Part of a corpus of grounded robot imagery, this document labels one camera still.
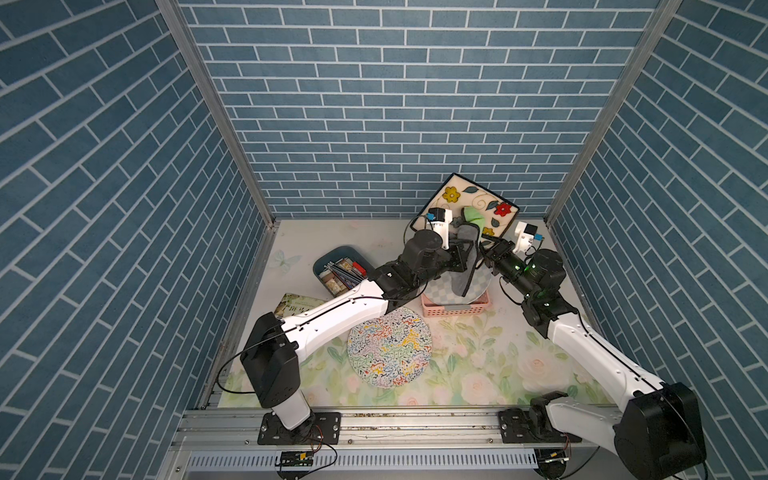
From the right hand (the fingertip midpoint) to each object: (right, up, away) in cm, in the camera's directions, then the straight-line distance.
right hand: (477, 235), depth 72 cm
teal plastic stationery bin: (-39, -11, +30) cm, 51 cm away
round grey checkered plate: (-10, -12, -9) cm, 18 cm away
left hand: (0, -3, -3) cm, 4 cm away
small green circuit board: (-44, -55, -1) cm, 70 cm away
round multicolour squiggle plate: (-21, -33, +14) cm, 42 cm away
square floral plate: (+5, +5, +3) cm, 8 cm away
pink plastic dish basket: (+4, -22, +18) cm, 29 cm away
